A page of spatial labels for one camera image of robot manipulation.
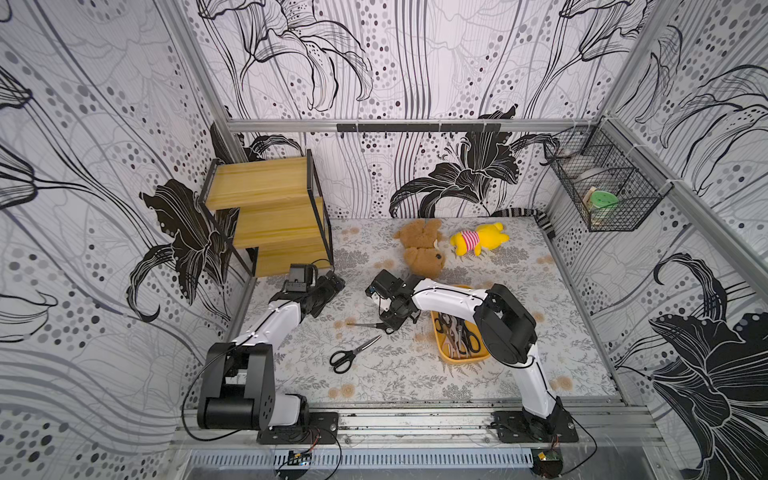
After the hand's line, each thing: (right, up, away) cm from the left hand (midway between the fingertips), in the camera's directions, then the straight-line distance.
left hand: (340, 292), depth 91 cm
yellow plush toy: (+50, +18, +15) cm, 55 cm away
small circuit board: (-6, -38, -19) cm, 43 cm away
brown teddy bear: (+26, +12, +7) cm, 29 cm away
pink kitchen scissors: (+34, -9, -5) cm, 36 cm away
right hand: (+17, -8, +4) cm, 19 cm away
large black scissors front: (+2, -18, -7) cm, 20 cm away
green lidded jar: (+73, +27, -13) cm, 79 cm away
